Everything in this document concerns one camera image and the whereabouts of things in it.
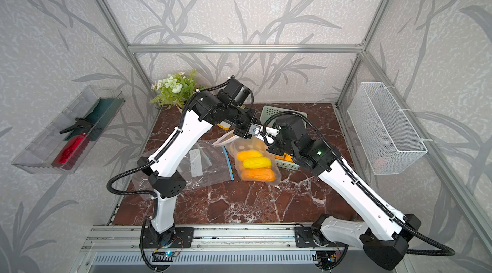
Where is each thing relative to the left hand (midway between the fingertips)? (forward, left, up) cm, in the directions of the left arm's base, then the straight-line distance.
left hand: (270, 128), depth 65 cm
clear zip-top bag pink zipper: (-7, -2, -23) cm, 25 cm away
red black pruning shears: (-11, +62, 0) cm, 63 cm away
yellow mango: (-2, +4, -21) cm, 22 cm away
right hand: (+2, 0, -2) cm, 3 cm away
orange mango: (+1, +11, -22) cm, 24 cm away
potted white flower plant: (+25, +44, -7) cm, 51 cm away
